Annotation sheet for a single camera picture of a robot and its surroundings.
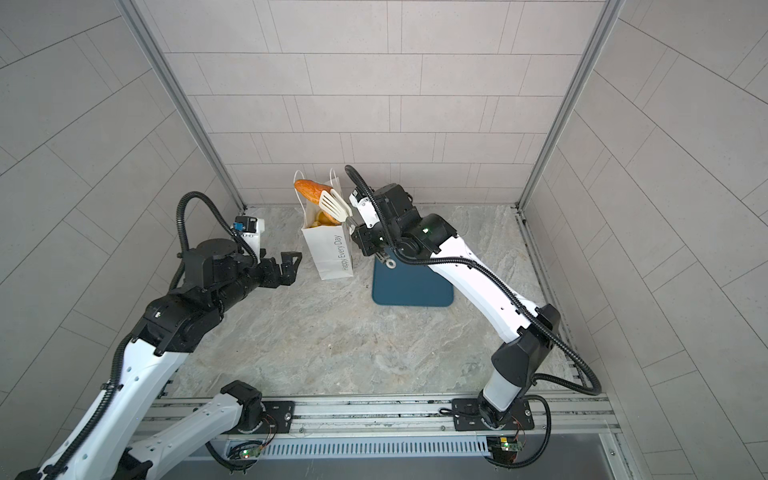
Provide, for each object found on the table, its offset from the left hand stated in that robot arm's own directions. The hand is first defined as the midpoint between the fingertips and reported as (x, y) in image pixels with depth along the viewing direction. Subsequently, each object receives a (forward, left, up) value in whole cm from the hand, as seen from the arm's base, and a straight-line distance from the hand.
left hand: (290, 250), depth 65 cm
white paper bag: (+11, -4, -15) cm, 19 cm away
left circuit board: (-35, +8, -27) cm, 45 cm away
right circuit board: (-34, -48, -31) cm, 67 cm away
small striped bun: (+10, -6, -1) cm, 11 cm away
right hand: (+5, -13, -2) cm, 14 cm away
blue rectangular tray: (+8, -27, -30) cm, 41 cm away
